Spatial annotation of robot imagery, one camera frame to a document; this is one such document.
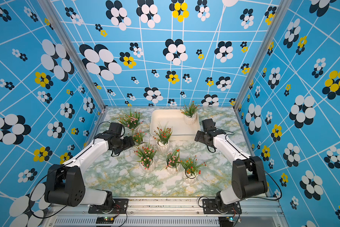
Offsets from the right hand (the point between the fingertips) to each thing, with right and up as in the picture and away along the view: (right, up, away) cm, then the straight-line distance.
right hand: (206, 138), depth 91 cm
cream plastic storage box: (-20, +13, +22) cm, 33 cm away
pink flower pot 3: (-21, -10, -16) cm, 28 cm away
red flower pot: (-28, +2, -5) cm, 29 cm away
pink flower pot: (-49, +11, +1) cm, 50 cm away
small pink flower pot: (-43, +1, -6) cm, 43 cm away
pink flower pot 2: (-36, -7, -13) cm, 39 cm away
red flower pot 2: (-12, -11, -22) cm, 28 cm away
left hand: (-48, -3, -2) cm, 48 cm away
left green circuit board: (-57, -40, -19) cm, 72 cm away
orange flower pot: (-9, +17, +11) cm, 22 cm away
